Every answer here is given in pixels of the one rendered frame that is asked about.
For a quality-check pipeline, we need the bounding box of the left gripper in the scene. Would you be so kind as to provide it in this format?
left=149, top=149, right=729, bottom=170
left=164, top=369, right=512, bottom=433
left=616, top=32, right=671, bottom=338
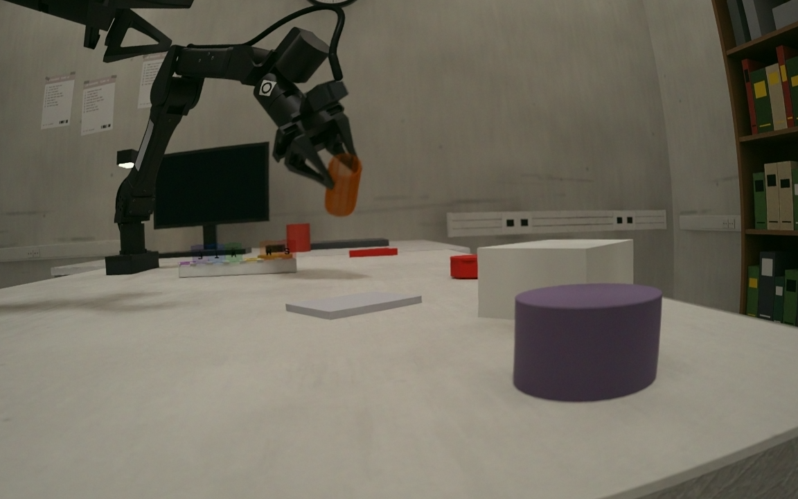
left=269, top=78, right=359, bottom=189

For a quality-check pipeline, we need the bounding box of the orange translucent cylinder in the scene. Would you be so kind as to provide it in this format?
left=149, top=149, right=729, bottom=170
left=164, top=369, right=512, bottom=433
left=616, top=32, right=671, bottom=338
left=326, top=152, right=363, bottom=216

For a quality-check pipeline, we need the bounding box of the white box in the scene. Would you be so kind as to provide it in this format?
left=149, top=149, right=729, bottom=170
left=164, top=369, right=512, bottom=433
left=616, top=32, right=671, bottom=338
left=477, top=240, right=633, bottom=319

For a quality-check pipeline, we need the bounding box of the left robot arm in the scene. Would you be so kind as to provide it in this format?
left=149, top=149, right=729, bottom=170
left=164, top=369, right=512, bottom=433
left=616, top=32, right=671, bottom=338
left=105, top=26, right=349, bottom=262

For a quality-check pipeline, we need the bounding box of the purple cylinder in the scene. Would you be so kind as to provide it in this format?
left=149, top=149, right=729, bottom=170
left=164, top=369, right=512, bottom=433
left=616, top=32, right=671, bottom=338
left=513, top=283, right=663, bottom=403

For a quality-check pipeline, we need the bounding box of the red flat bar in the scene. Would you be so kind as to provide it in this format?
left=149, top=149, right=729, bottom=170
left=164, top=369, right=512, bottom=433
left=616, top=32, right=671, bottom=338
left=349, top=247, right=398, bottom=258

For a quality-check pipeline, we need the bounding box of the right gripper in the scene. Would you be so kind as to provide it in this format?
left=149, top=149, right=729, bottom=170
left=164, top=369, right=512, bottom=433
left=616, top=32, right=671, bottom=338
left=42, top=0, right=194, bottom=63

